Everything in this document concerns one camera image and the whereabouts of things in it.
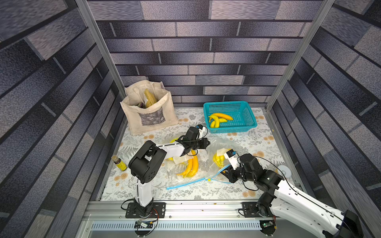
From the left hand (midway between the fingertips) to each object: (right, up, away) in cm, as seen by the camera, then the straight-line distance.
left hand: (211, 142), depth 90 cm
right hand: (+3, -13, -13) cm, 18 cm away
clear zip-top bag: (+2, -9, -13) cm, 16 cm away
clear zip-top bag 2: (-22, -14, -1) cm, 26 cm away
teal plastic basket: (+27, +20, +24) cm, 42 cm away
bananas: (+11, +16, +20) cm, 28 cm away
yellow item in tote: (-39, +28, +4) cm, 48 cm away
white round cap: (+41, -15, -9) cm, 45 cm away
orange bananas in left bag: (-12, -14, -3) cm, 18 cm away
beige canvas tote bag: (-32, +17, +3) cm, 37 cm away
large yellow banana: (+6, +13, +16) cm, 22 cm away
